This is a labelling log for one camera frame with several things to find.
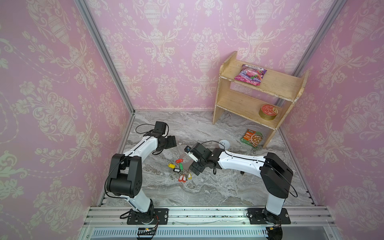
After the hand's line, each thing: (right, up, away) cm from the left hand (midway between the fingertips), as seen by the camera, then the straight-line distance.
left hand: (171, 144), depth 93 cm
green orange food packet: (+55, +3, +10) cm, 56 cm away
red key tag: (+5, -11, +1) cm, 12 cm away
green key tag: (+6, -13, -2) cm, 15 cm away
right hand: (+16, -9, -6) cm, 19 cm away
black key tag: (+4, -15, -4) cm, 16 cm away
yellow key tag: (0, -13, -1) cm, 13 cm away
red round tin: (+57, +19, -8) cm, 61 cm away
